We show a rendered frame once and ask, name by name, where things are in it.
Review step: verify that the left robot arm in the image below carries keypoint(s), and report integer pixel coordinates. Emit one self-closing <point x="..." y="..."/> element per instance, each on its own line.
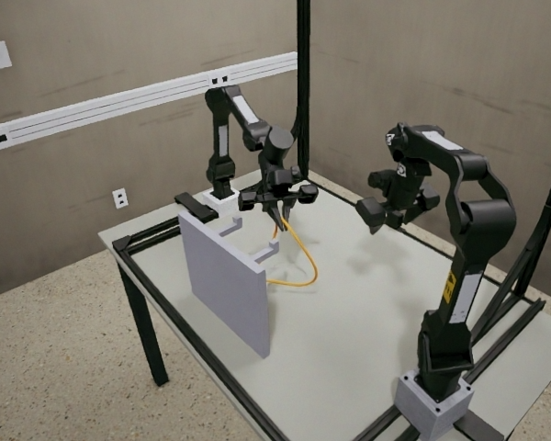
<point x="480" y="229"/>

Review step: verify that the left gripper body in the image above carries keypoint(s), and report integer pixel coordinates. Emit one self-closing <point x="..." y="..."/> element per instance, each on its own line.
<point x="399" y="198"/>

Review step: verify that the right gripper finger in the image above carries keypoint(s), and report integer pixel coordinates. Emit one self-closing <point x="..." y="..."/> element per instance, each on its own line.
<point x="286" y="208"/>
<point x="274" y="212"/>

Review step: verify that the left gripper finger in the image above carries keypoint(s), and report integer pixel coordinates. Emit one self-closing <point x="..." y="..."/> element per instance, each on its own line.
<point x="375" y="230"/>
<point x="414" y="213"/>

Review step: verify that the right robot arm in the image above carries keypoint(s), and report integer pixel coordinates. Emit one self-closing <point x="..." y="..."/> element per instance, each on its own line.
<point x="222" y="101"/>

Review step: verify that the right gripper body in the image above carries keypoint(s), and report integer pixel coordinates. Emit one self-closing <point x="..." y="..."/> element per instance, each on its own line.
<point x="277" y="192"/>

